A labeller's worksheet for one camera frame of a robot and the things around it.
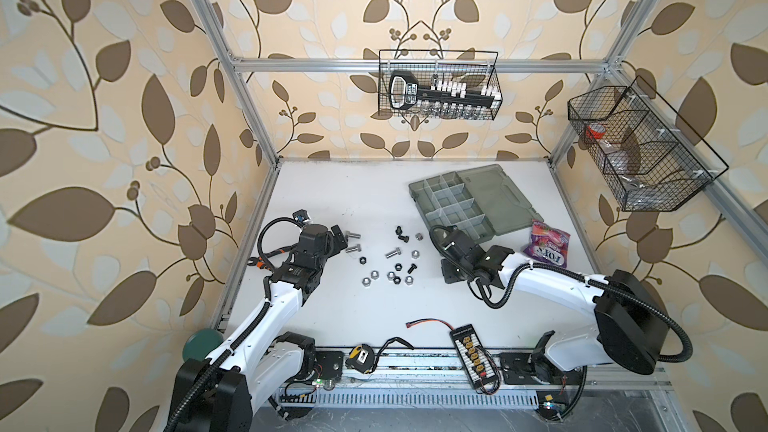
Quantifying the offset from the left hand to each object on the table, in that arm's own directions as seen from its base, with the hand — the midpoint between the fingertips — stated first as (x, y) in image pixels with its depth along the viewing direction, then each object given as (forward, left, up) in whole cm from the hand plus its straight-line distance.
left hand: (328, 232), depth 84 cm
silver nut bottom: (-6, -13, -14) cm, 20 cm away
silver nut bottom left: (-9, -11, -13) cm, 19 cm away
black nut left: (-2, -9, -14) cm, 17 cm away
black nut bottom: (-8, -20, -13) cm, 25 cm away
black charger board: (-30, -41, -11) cm, 52 cm away
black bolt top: (+9, -20, -12) cm, 25 cm away
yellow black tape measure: (-29, -12, -10) cm, 33 cm away
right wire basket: (+11, -82, +22) cm, 86 cm away
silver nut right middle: (0, -26, -13) cm, 28 cm away
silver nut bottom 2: (-6, -18, -14) cm, 24 cm away
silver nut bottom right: (-8, -24, -13) cm, 28 cm away
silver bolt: (0, -19, -12) cm, 22 cm away
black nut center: (-4, -20, -13) cm, 24 cm away
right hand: (-7, -35, -9) cm, 37 cm away
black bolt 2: (-4, -25, -13) cm, 28 cm away
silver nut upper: (+8, -27, -14) cm, 31 cm away
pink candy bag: (+3, -66, -9) cm, 67 cm away
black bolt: (+6, -22, -12) cm, 26 cm away
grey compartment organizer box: (+23, -51, -13) cm, 57 cm away
